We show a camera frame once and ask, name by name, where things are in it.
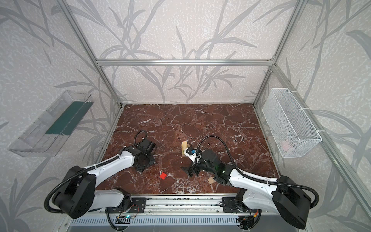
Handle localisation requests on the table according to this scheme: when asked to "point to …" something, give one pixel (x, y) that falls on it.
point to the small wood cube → (211, 180)
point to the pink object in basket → (285, 147)
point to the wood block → (184, 146)
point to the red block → (163, 175)
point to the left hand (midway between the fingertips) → (153, 158)
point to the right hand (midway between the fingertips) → (186, 154)
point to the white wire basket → (292, 129)
